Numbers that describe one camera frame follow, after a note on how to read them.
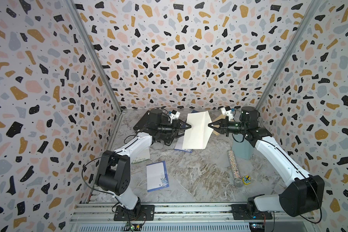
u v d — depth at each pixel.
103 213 0.75
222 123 0.66
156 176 0.85
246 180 0.84
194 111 1.25
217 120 0.71
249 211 0.68
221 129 0.67
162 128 0.72
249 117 0.59
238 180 0.82
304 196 0.41
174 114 0.78
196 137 0.73
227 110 0.72
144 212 0.73
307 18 0.75
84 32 0.78
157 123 0.68
